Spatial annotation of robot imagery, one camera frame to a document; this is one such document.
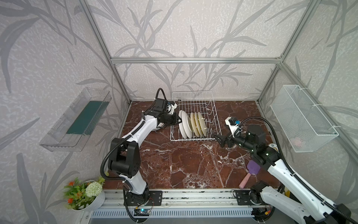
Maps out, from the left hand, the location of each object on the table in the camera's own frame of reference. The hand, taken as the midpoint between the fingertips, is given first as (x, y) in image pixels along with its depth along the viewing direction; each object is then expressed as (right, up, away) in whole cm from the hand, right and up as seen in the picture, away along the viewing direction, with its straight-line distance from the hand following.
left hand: (181, 120), depth 86 cm
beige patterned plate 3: (+14, -3, +7) cm, 16 cm away
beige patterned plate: (+8, -3, +1) cm, 9 cm away
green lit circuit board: (-20, -47, -15) cm, 53 cm away
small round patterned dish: (+57, -15, -2) cm, 59 cm away
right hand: (+21, -4, -14) cm, 25 cm away
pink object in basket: (+61, -10, -14) cm, 64 cm away
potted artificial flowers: (-43, -33, -24) cm, 59 cm away
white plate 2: (+3, -3, +2) cm, 5 cm away
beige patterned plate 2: (+10, -3, +2) cm, 11 cm away
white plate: (-1, -3, -2) cm, 3 cm away
